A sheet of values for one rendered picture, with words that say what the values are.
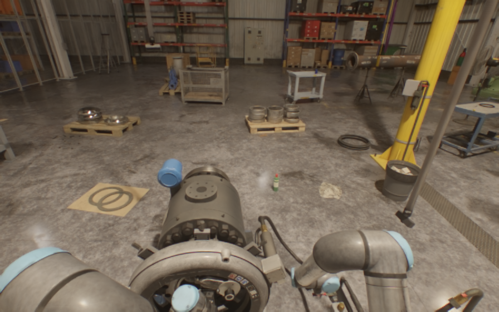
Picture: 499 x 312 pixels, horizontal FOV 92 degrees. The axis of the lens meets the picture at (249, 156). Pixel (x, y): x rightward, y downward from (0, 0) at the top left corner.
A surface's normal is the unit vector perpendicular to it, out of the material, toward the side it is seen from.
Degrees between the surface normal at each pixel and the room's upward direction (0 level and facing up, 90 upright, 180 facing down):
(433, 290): 0
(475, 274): 0
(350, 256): 67
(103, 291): 33
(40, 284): 15
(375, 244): 28
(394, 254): 46
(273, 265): 23
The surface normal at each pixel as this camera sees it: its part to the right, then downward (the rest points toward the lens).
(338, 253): -0.61, -0.15
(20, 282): -0.18, -0.60
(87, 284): 0.37, -0.88
